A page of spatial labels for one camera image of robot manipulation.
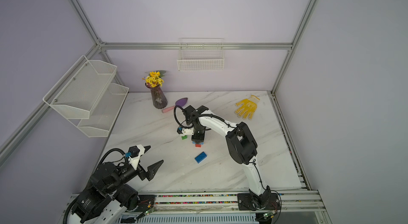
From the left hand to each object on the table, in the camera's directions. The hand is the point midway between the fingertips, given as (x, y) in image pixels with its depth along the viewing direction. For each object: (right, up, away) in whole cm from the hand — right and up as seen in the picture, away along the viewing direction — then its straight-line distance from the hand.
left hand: (155, 156), depth 68 cm
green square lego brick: (+9, +3, +27) cm, 29 cm away
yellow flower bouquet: (-9, +38, +25) cm, 46 cm away
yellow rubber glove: (+51, +22, +43) cm, 70 cm away
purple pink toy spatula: (+3, +25, +46) cm, 53 cm away
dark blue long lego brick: (+19, -6, +18) cm, 27 cm away
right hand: (+19, +3, +23) cm, 30 cm away
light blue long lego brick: (+19, +1, +20) cm, 28 cm away
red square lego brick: (+17, -1, +23) cm, 29 cm away
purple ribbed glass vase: (-10, +28, +36) cm, 47 cm away
